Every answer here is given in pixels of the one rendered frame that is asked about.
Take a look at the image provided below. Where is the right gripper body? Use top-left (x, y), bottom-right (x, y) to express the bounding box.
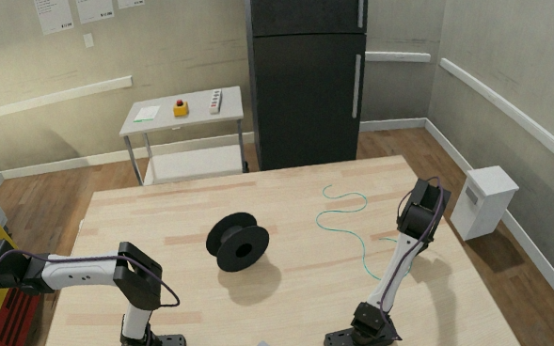
top-left (396, 219), bottom-right (434, 253)

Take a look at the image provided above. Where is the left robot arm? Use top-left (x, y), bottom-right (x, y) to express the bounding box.
top-left (0, 242), bottom-right (185, 346)

